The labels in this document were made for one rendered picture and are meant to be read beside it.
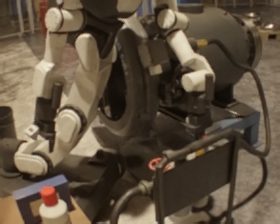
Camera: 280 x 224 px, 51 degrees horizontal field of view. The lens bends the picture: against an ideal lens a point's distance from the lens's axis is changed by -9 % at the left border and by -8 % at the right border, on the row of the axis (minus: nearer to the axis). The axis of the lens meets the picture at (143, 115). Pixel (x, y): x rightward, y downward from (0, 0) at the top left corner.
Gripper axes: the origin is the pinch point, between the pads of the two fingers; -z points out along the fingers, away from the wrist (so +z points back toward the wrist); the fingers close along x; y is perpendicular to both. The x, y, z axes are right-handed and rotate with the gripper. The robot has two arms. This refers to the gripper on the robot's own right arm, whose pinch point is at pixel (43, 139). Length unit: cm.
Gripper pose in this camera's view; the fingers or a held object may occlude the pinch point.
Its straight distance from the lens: 128.9
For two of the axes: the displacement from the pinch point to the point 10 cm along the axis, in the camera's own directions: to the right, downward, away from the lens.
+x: 7.9, 4.2, -4.5
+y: 5.7, -2.2, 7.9
